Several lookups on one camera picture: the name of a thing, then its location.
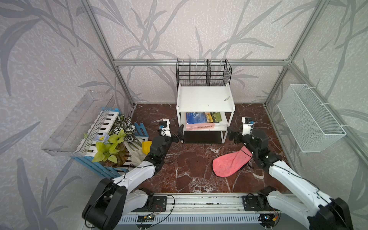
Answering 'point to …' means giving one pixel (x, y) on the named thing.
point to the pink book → (199, 126)
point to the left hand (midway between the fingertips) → (176, 124)
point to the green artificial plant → (111, 149)
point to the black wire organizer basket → (202, 73)
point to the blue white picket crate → (102, 125)
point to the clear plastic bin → (71, 134)
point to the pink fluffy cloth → (227, 164)
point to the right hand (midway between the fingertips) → (233, 125)
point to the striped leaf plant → (123, 125)
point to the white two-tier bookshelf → (206, 99)
